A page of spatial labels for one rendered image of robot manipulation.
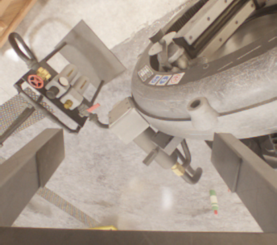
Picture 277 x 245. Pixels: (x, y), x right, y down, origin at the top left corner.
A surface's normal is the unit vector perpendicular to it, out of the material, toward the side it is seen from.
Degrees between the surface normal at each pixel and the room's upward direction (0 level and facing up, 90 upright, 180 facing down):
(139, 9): 0
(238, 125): 15
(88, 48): 0
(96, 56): 0
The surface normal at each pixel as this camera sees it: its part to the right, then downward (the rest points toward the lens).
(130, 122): 0.18, 0.40
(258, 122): -0.27, 0.67
